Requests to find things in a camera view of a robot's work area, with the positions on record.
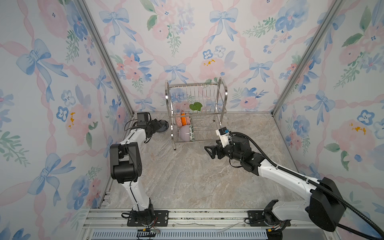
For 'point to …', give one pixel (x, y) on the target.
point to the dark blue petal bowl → (164, 126)
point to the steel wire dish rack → (196, 111)
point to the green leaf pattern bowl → (191, 133)
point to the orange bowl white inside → (183, 119)
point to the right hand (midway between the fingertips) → (210, 143)
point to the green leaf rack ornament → (196, 106)
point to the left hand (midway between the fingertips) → (157, 124)
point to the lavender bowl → (184, 133)
